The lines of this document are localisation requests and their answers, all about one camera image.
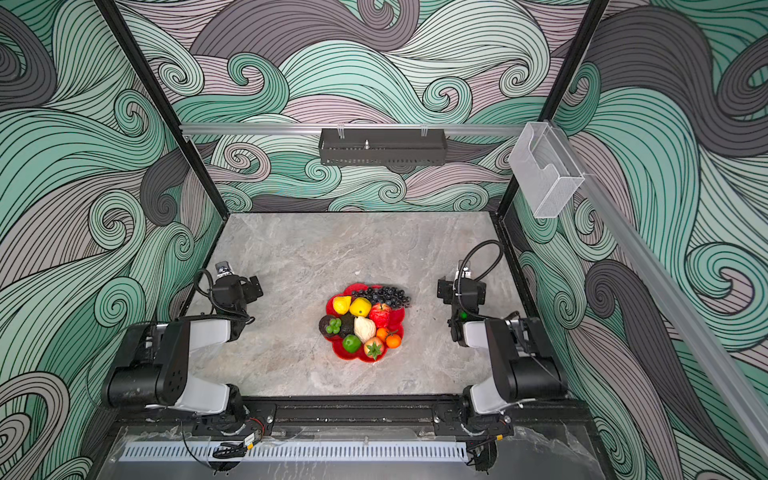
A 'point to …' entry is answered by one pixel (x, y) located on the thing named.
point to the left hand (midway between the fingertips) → (239, 279)
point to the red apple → (380, 314)
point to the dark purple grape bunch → (394, 297)
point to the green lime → (351, 343)
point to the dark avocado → (347, 324)
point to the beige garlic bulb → (364, 328)
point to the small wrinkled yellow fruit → (342, 303)
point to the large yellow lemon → (360, 307)
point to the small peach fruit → (374, 347)
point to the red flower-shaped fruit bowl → (396, 321)
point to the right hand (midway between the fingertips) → (461, 278)
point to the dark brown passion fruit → (331, 326)
